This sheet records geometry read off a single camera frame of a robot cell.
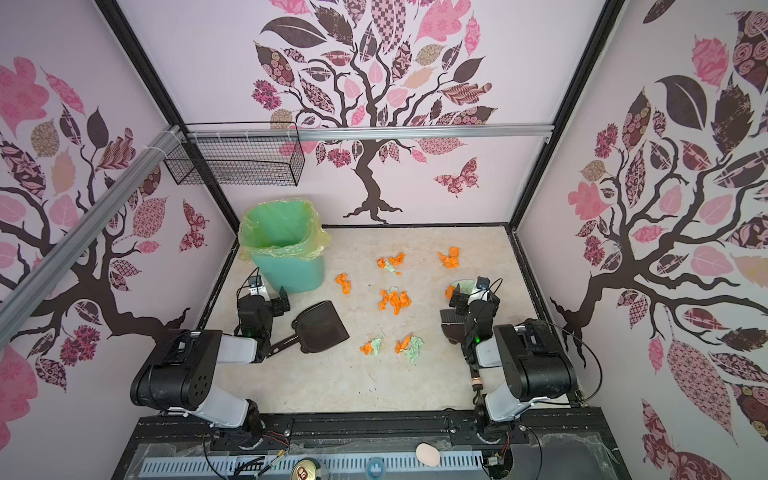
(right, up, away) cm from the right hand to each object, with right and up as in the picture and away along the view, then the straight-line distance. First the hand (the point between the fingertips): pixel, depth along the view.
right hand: (475, 285), depth 91 cm
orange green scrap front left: (-32, -18, -5) cm, 37 cm away
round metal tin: (-44, -35, -31) cm, 64 cm away
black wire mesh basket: (-74, +43, +3) cm, 85 cm away
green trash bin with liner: (-63, +14, +9) cm, 66 cm away
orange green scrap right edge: (-6, -3, +9) cm, 11 cm away
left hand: (-66, -3, +2) cm, 66 cm away
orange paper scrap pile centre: (-25, -6, +6) cm, 26 cm away
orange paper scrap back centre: (-27, +6, +16) cm, 32 cm away
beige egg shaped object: (-18, -38, -22) cm, 47 cm away
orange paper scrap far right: (-3, +7, +17) cm, 19 cm away
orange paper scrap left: (-44, +1, +12) cm, 46 cm away
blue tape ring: (-30, -42, -22) cm, 56 cm away
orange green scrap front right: (-20, -18, -4) cm, 27 cm away
